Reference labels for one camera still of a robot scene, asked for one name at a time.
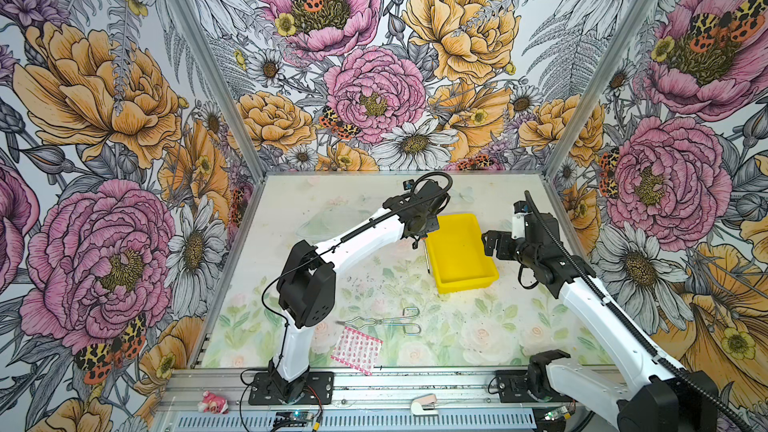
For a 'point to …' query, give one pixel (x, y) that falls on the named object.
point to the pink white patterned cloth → (357, 349)
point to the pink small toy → (213, 404)
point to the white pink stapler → (424, 405)
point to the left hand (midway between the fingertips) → (423, 228)
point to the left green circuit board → (295, 416)
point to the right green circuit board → (556, 414)
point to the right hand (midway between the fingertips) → (498, 246)
